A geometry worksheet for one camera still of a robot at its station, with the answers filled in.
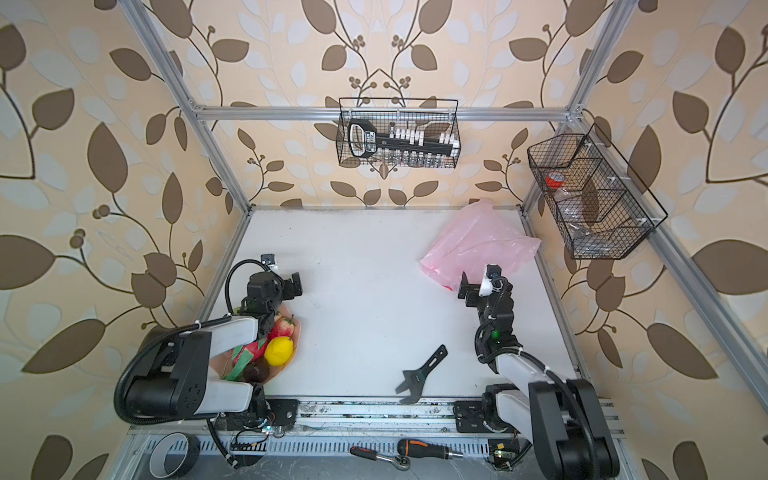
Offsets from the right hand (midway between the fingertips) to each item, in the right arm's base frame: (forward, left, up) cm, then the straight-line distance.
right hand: (482, 275), depth 86 cm
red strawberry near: (-12, +57, -5) cm, 59 cm away
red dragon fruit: (-20, +65, -3) cm, 68 cm away
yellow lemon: (-18, +57, -5) cm, 60 cm away
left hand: (+6, +62, -3) cm, 63 cm away
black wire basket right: (+6, -27, +22) cm, 35 cm away
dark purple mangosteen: (-23, +61, -4) cm, 65 cm away
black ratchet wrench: (-42, +26, -11) cm, 51 cm away
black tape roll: (-40, +81, -8) cm, 90 cm away
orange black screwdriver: (-40, +22, -11) cm, 47 cm away
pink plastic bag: (+16, -3, -2) cm, 17 cm away
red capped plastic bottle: (+17, -19, +21) cm, 33 cm away
